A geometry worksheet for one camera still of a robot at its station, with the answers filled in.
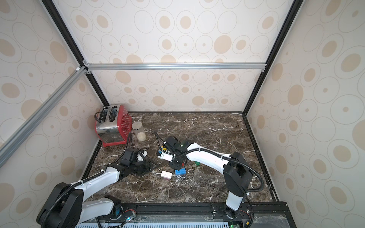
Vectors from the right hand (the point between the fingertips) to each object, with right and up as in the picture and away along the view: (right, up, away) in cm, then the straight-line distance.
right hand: (179, 160), depth 84 cm
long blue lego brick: (+2, -7, +2) cm, 8 cm away
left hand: (-12, -4, -1) cm, 12 cm away
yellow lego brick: (-11, +4, +16) cm, 20 cm away
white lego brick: (-7, -8, -1) cm, 11 cm away
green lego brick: (+11, -4, +6) cm, 13 cm away
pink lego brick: (-8, -11, 0) cm, 14 cm away
